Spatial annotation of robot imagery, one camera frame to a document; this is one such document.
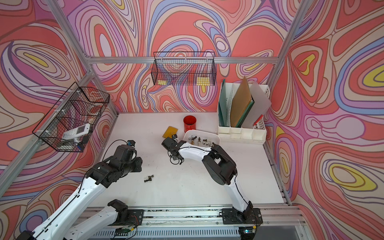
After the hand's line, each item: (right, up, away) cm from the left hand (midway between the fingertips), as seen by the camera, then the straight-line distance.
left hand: (142, 161), depth 76 cm
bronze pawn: (+35, +9, +26) cm, 45 cm away
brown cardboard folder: (+60, +35, +25) cm, 74 cm away
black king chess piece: (+28, +10, +28) cm, 41 cm away
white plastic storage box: (+34, +10, +28) cm, 45 cm away
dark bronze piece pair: (+1, -12, +10) cm, 16 cm away
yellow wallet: (+9, +14, +32) cm, 36 cm away
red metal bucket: (+24, +21, +25) cm, 40 cm away
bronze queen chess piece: (+31, +9, +28) cm, 43 cm away
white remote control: (-28, +16, -8) cm, 33 cm away
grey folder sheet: (+67, +32, +9) cm, 75 cm away
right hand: (+20, -1, +19) cm, 28 cm away
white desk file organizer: (+56, +12, +23) cm, 62 cm away
